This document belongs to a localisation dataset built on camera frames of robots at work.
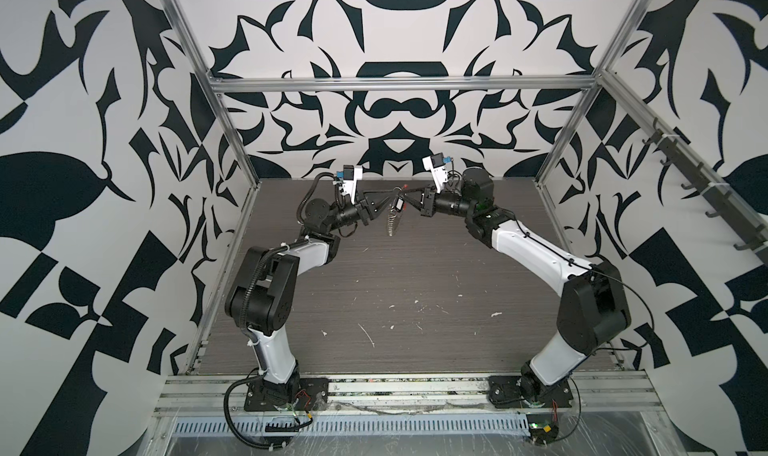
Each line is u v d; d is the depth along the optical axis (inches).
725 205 21.6
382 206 29.8
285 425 28.7
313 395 29.2
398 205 30.7
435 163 27.6
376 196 29.3
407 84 35.9
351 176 28.1
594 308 18.0
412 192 29.4
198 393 30.4
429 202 27.1
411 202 29.9
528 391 26.2
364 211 28.2
